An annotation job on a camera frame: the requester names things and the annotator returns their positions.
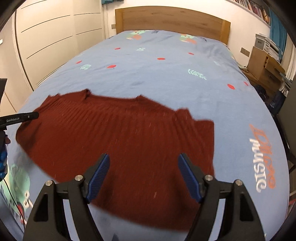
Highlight dark red knit sweater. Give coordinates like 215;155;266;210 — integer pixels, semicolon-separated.
16;89;214;231

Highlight left hand blue glove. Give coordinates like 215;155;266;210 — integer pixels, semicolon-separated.
0;131;11;181

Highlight white sliding wardrobe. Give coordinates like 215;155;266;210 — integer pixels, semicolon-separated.
1;0;104;115

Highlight grey chair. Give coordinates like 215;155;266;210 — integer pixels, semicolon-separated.
277;76;296;169

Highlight teal curtain left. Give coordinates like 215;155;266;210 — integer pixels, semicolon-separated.
101;0;124;4

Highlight teal curtain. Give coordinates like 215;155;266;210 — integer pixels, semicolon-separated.
101;0;124;4
269;8;287;61

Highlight wooden bedside desk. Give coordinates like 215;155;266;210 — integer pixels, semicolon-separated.
241;47;285;98

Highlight blue dinosaur print bedspread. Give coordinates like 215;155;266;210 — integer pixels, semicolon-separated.
1;30;290;240

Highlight white storage box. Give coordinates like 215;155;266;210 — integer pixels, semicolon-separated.
254;34;282;62

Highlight teal curtain right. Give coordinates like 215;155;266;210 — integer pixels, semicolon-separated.
269;8;287;61

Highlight wooden bed headboard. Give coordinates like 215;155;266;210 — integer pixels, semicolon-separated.
115;6;231;45

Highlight wall socket plate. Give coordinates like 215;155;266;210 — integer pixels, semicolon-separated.
240;47;250;57

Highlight books on wall shelf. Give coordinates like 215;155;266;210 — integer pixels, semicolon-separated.
232;0;270;25

